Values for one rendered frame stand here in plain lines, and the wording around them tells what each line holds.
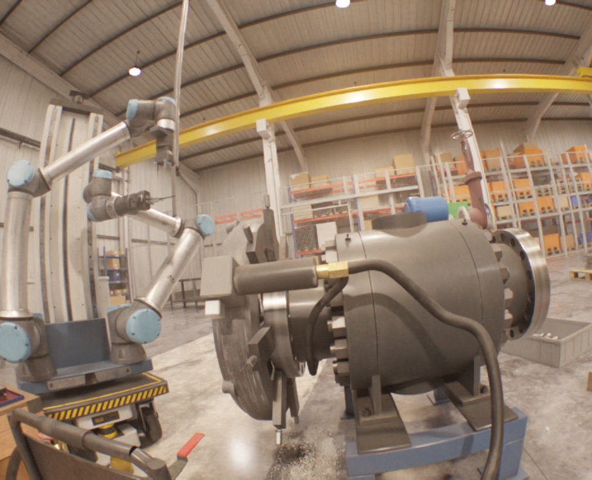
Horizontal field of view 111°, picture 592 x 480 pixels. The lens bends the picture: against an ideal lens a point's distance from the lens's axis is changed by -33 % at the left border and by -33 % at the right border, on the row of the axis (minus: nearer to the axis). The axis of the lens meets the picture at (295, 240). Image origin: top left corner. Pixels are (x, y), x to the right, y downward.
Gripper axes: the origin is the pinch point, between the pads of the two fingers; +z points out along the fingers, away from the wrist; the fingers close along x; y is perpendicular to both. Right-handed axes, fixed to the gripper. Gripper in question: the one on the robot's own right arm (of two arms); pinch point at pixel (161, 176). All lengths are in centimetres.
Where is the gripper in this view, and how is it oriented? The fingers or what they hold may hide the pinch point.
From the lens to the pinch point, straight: 127.7
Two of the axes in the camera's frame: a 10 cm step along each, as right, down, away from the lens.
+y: 1.3, 0.9, 9.9
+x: -9.8, 1.3, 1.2
